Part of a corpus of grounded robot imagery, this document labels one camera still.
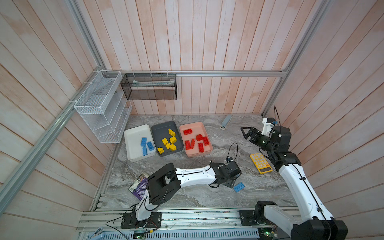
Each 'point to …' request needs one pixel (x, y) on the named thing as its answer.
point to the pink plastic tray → (196, 140)
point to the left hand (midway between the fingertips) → (225, 181)
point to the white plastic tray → (139, 143)
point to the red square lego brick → (199, 137)
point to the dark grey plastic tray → (167, 138)
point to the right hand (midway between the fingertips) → (246, 130)
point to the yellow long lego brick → (170, 132)
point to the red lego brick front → (201, 147)
